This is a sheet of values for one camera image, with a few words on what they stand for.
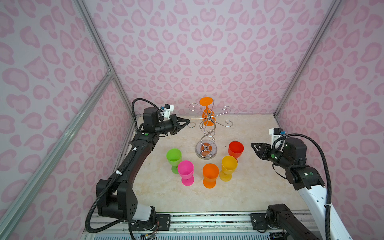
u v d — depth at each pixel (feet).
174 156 2.77
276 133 2.00
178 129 2.26
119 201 1.35
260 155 2.07
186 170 2.66
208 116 2.50
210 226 2.36
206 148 3.21
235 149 2.70
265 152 1.99
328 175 1.56
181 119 2.35
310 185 1.49
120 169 1.48
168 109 2.36
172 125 2.19
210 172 2.55
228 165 2.74
